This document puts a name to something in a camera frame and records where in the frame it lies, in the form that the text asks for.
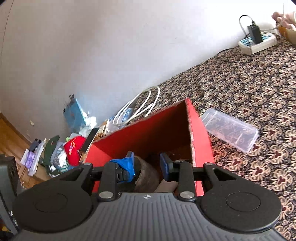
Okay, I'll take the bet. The red cardboard box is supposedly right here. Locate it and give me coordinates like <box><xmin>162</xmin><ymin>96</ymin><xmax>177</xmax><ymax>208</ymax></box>
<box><xmin>86</xmin><ymin>99</ymin><xmax>213</xmax><ymax>202</ymax></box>

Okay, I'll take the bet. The clear plastic container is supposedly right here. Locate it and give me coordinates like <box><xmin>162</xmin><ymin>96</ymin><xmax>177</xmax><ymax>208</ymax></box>
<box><xmin>201</xmin><ymin>108</ymin><xmax>259</xmax><ymax>153</ymax></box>

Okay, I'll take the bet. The black smartphone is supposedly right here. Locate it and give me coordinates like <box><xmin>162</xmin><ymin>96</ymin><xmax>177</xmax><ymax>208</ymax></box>
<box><xmin>80</xmin><ymin>128</ymin><xmax>99</xmax><ymax>153</ymax></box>

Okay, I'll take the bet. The blue gift bag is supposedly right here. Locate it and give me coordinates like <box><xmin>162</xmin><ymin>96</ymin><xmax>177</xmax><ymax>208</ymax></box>
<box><xmin>63</xmin><ymin>94</ymin><xmax>87</xmax><ymax>133</ymax></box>

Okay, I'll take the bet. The floral patterned tablecloth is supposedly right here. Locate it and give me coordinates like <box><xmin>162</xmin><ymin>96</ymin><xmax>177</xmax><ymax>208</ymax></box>
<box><xmin>136</xmin><ymin>38</ymin><xmax>295</xmax><ymax>240</ymax></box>

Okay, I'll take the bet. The black power adapter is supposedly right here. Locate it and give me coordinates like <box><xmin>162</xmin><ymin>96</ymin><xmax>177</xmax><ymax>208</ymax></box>
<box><xmin>247</xmin><ymin>24</ymin><xmax>263</xmax><ymax>44</ymax></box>

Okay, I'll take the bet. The white power strip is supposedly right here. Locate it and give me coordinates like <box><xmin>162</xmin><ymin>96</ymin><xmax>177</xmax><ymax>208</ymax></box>
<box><xmin>238</xmin><ymin>32</ymin><xmax>278</xmax><ymax>55</ymax></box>

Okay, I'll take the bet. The brown paper bag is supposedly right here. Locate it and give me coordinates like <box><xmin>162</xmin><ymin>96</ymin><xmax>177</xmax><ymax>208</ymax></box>
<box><xmin>278</xmin><ymin>26</ymin><xmax>296</xmax><ymax>47</ymax></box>

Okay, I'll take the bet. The pink plush toy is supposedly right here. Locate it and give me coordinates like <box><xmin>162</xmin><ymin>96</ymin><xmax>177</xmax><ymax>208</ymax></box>
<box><xmin>272</xmin><ymin>11</ymin><xmax>296</xmax><ymax>31</ymax></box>

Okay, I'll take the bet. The white coiled cable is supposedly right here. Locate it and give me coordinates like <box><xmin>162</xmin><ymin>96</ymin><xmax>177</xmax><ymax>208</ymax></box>
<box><xmin>112</xmin><ymin>85</ymin><xmax>161</xmax><ymax>127</ymax></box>

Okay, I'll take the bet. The white power strip cord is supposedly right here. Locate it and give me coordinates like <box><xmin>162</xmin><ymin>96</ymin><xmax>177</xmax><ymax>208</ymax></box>
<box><xmin>260</xmin><ymin>0</ymin><xmax>286</xmax><ymax>33</ymax></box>

